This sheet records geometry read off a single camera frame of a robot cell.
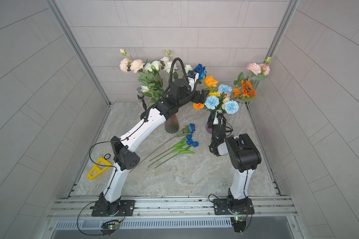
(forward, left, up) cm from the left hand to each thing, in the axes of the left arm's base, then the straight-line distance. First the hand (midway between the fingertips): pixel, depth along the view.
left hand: (205, 87), depth 75 cm
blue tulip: (-9, +7, -35) cm, 37 cm away
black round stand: (+10, +38, -16) cm, 43 cm away
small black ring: (-21, +57, -37) cm, 71 cm away
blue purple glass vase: (-3, -6, -34) cm, 35 cm away
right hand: (+3, -10, -21) cm, 24 cm away
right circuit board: (-53, -16, -36) cm, 66 cm away
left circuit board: (-55, +43, -35) cm, 78 cm away
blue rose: (-4, +7, -32) cm, 33 cm away
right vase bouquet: (-2, -10, -6) cm, 12 cm away
